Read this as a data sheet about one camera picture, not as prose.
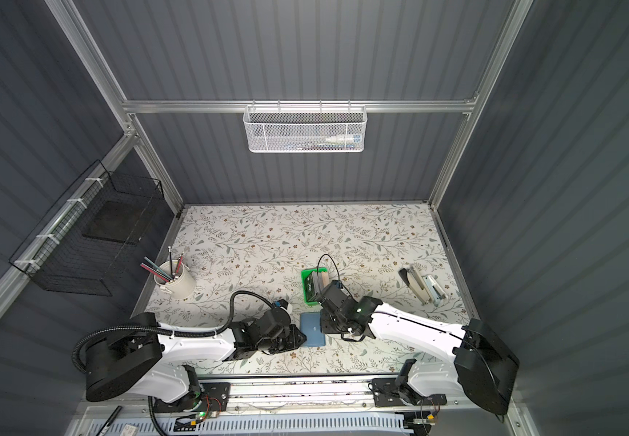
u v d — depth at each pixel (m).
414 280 0.99
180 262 0.89
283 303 0.80
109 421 0.70
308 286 0.93
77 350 0.43
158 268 0.88
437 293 0.91
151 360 0.43
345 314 0.61
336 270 1.03
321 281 0.92
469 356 0.42
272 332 0.66
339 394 0.75
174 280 0.84
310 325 0.85
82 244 0.72
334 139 0.91
